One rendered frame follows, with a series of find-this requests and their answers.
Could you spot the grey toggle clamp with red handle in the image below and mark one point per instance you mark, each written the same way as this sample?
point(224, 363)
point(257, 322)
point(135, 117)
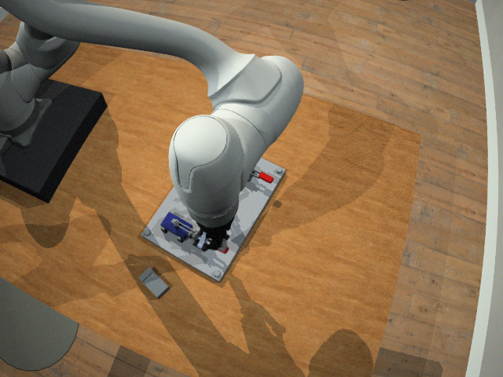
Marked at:
point(177, 225)
point(262, 176)

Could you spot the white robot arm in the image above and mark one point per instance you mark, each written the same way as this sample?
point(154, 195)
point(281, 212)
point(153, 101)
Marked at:
point(210, 160)

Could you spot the blue rectangular plate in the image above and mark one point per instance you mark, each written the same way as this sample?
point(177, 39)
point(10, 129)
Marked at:
point(166, 223)

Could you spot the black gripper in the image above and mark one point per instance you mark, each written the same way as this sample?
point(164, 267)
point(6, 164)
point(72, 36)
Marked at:
point(217, 235)

